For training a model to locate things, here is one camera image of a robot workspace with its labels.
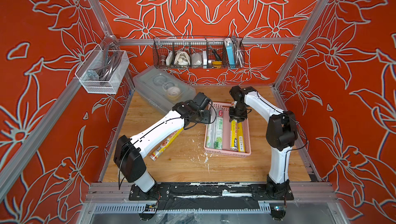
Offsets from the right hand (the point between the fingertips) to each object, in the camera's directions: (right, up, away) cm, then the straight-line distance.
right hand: (229, 119), depth 91 cm
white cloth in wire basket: (-29, +37, -1) cm, 46 cm away
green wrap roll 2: (-7, -9, -3) cm, 12 cm away
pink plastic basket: (-4, -15, -9) cm, 18 cm away
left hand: (-15, +4, -11) cm, 19 cm away
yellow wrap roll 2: (+6, -13, -5) cm, 16 cm away
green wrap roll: (-11, -5, 0) cm, 13 cm away
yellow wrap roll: (-39, -15, -5) cm, 42 cm away
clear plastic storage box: (-43, +19, +4) cm, 48 cm away
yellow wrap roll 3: (0, -12, -10) cm, 16 cm away
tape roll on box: (-34, +15, 0) cm, 37 cm away
